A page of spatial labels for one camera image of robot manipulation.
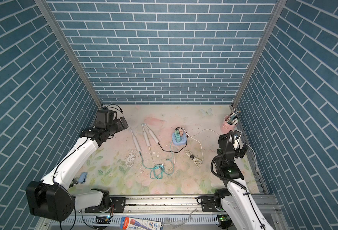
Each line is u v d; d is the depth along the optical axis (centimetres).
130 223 68
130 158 91
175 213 72
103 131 57
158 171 86
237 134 62
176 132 96
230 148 54
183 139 96
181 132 96
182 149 94
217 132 103
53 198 38
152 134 101
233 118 96
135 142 96
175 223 69
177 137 94
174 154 92
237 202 50
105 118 60
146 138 99
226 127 97
